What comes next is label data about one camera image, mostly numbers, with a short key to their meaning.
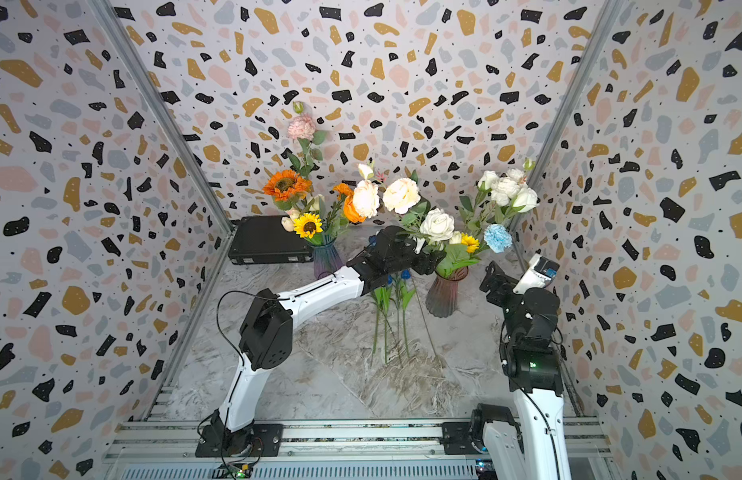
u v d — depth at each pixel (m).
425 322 0.94
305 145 0.87
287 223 0.82
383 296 0.98
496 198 0.74
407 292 1.02
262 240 1.13
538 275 0.56
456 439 0.74
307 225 0.80
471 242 0.79
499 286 0.61
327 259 1.10
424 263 0.76
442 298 0.90
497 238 0.70
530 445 0.43
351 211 0.76
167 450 0.73
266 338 0.53
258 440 0.73
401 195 0.61
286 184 0.71
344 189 0.90
